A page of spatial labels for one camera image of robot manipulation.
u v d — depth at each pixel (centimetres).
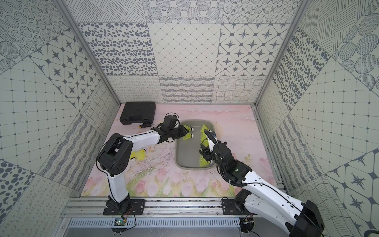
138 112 113
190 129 102
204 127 101
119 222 71
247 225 73
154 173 86
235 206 66
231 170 56
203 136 96
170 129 78
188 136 96
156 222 70
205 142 93
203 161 84
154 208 75
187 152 95
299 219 40
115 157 50
